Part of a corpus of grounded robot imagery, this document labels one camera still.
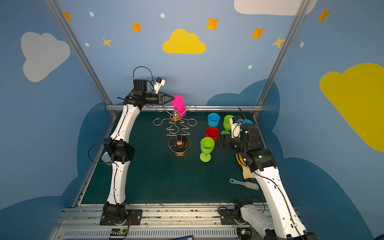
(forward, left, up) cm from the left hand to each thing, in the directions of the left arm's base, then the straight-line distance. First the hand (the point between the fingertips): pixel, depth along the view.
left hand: (173, 97), depth 86 cm
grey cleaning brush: (-39, -44, -30) cm, 66 cm away
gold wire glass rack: (-12, -3, -29) cm, 32 cm away
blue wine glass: (-1, -26, -17) cm, 31 cm away
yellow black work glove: (-32, -45, -30) cm, 63 cm away
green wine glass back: (-21, -21, -20) cm, 35 cm away
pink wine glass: (-4, -4, -2) cm, 6 cm away
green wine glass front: (-6, -34, -17) cm, 39 cm away
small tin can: (-26, +41, -26) cm, 55 cm away
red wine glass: (-8, -25, -22) cm, 35 cm away
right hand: (-25, -29, -2) cm, 38 cm away
